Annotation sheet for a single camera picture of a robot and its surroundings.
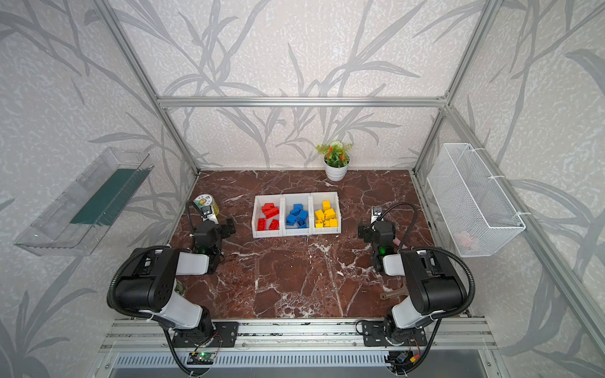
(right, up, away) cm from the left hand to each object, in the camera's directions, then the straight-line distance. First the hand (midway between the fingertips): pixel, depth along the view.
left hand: (220, 210), depth 94 cm
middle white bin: (+33, -7, +2) cm, 33 cm away
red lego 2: (+21, -7, +5) cm, 23 cm away
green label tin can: (-8, +4, +5) cm, 10 cm away
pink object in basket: (+86, -8, -21) cm, 89 cm away
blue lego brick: (+31, 0, +10) cm, 32 cm away
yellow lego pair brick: (+46, -6, +3) cm, 47 cm away
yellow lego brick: (+43, +2, +8) cm, 44 cm away
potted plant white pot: (+48, +20, +14) cm, 54 cm away
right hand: (+64, -2, +2) cm, 64 cm away
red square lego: (+17, +1, +10) cm, 20 cm away
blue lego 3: (+33, -3, +8) cm, 34 cm away
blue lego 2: (+28, -4, +4) cm, 29 cm away
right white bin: (+39, +2, +9) cm, 40 cm away
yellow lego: (+45, -2, +8) cm, 45 cm away
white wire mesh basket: (+81, +2, -31) cm, 87 cm away
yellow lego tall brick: (+40, -3, +6) cm, 41 cm away
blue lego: (+30, -2, +8) cm, 31 cm away
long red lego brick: (+16, -7, +5) cm, 18 cm away
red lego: (+19, -1, +8) cm, 20 cm away
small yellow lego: (+43, -6, +4) cm, 44 cm away
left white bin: (+14, +3, +8) cm, 16 cm away
